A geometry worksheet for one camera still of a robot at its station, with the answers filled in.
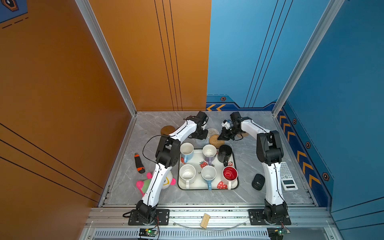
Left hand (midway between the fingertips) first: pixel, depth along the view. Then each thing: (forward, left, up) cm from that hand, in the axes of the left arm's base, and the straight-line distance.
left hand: (204, 136), depth 104 cm
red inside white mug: (-28, -14, +1) cm, 31 cm away
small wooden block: (-50, 0, -1) cm, 50 cm away
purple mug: (-13, -3, +1) cm, 13 cm away
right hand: (-2, -9, +1) cm, 10 cm away
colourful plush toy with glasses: (-35, +33, +4) cm, 49 cm away
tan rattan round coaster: (-3, -7, 0) cm, 7 cm away
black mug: (-14, -12, +3) cm, 19 cm away
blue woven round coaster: (-4, +1, -1) cm, 4 cm away
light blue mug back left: (-14, +11, +4) cm, 18 cm away
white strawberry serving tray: (-27, +4, +1) cm, 28 cm away
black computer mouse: (-32, -30, +1) cm, 43 cm away
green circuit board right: (-54, -34, -2) cm, 64 cm away
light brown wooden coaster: (+7, +27, -2) cm, 28 cm away
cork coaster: (-8, -23, +13) cm, 28 cm away
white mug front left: (-27, +10, 0) cm, 29 cm away
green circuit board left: (-55, +28, -3) cm, 62 cm away
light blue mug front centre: (-27, -2, +1) cm, 27 cm away
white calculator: (-30, -47, -1) cm, 56 cm away
